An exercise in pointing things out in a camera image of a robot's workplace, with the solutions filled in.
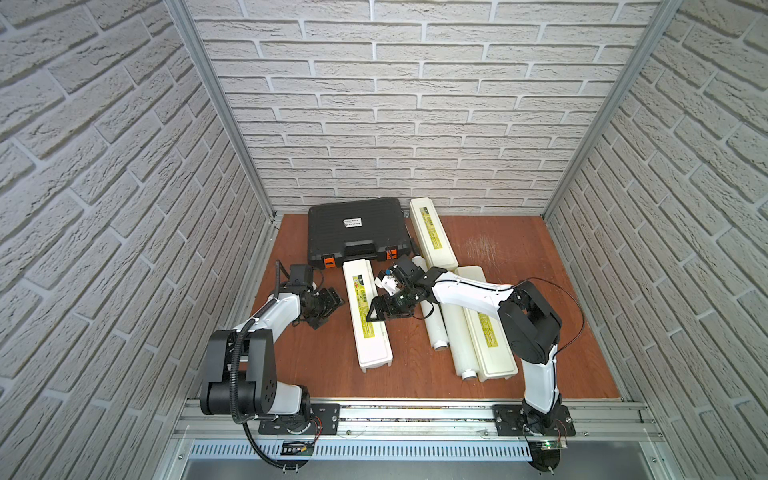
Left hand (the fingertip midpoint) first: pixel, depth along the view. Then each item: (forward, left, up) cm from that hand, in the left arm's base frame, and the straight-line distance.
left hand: (340, 302), depth 90 cm
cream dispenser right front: (-18, -42, +5) cm, 46 cm away
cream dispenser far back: (+22, -30, +5) cm, 38 cm away
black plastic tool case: (+29, -9, +2) cm, 31 cm away
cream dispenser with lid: (-14, -10, +3) cm, 17 cm away
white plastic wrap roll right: (-13, -36, 0) cm, 38 cm away
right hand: (-5, -13, +1) cm, 14 cm away
